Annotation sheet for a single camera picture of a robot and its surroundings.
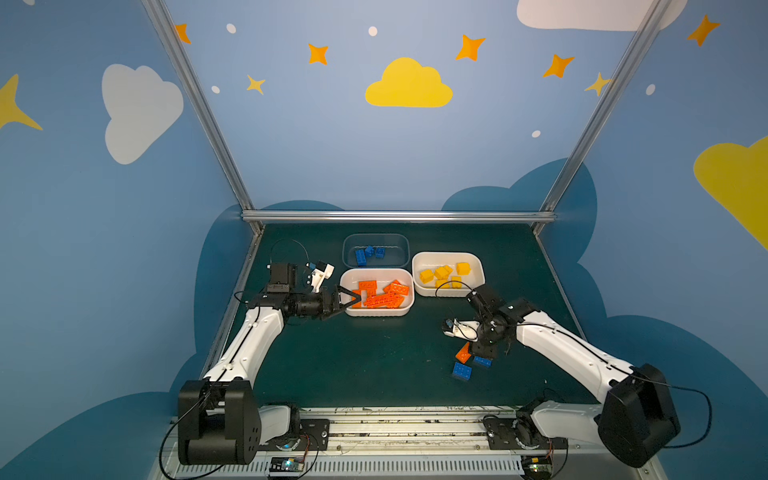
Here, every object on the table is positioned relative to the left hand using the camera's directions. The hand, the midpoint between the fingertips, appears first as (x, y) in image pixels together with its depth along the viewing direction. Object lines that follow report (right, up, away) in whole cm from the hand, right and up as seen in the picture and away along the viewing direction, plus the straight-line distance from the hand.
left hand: (351, 302), depth 79 cm
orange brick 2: (+3, +2, +25) cm, 26 cm away
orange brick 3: (+13, +1, +22) cm, 26 cm away
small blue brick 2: (+3, +15, +32) cm, 35 cm away
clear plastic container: (+14, +15, +35) cm, 41 cm away
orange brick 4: (+33, -17, +9) cm, 38 cm away
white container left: (+6, 0, +22) cm, 23 cm away
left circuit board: (-15, -38, -9) cm, 42 cm away
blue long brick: (0, +12, +31) cm, 33 cm away
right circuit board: (+46, -39, -7) cm, 61 cm away
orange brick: (-1, 0, +22) cm, 22 cm away
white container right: (+27, +11, +28) cm, 40 cm away
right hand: (+37, -10, +5) cm, 38 cm away
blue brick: (+38, -18, +7) cm, 43 cm away
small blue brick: (+7, +14, +32) cm, 36 cm away
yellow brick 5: (+38, +8, +29) cm, 48 cm away
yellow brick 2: (+30, +7, +28) cm, 41 cm away
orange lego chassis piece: (+10, -2, +17) cm, 19 cm away
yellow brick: (+24, +5, +25) cm, 35 cm away
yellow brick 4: (+26, +6, -10) cm, 28 cm away
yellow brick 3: (+22, +6, -10) cm, 25 cm away
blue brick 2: (+31, -21, +5) cm, 38 cm away
